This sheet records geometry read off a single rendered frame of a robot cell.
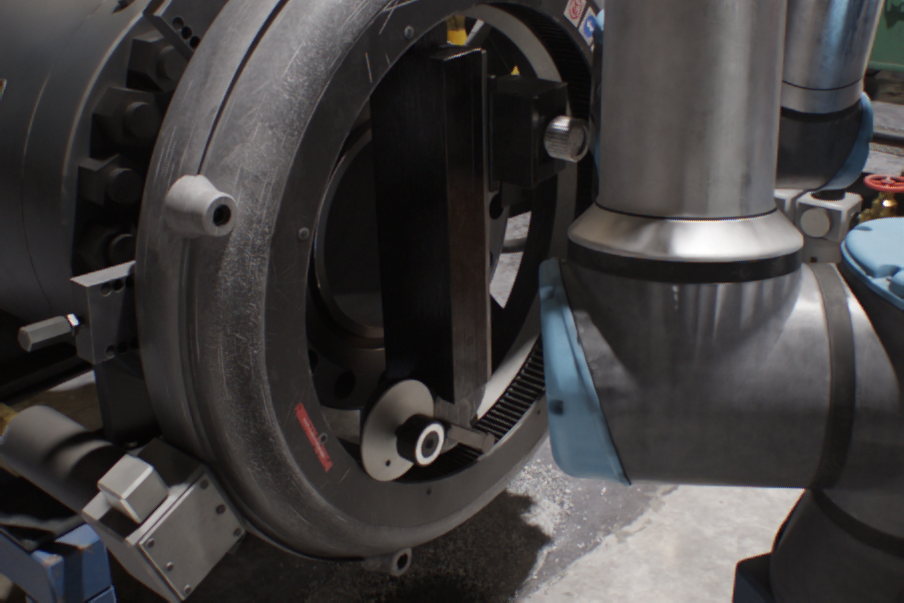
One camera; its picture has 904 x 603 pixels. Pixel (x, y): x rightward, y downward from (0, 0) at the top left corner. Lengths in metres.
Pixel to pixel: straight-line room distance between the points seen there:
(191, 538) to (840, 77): 0.70
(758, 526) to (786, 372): 1.13
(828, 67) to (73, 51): 0.82
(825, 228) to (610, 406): 1.18
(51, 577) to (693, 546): 0.94
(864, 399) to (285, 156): 0.51
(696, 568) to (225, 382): 0.93
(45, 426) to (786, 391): 0.78
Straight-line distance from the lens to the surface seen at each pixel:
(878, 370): 0.68
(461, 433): 1.21
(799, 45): 0.91
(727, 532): 1.76
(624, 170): 0.66
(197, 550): 1.04
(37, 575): 1.39
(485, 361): 1.19
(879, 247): 0.71
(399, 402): 1.11
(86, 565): 1.39
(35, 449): 1.16
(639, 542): 1.72
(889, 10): 4.36
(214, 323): 0.93
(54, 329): 0.98
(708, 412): 0.66
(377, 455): 1.11
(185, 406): 0.98
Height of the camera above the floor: 1.04
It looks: 23 degrees down
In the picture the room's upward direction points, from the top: 1 degrees counter-clockwise
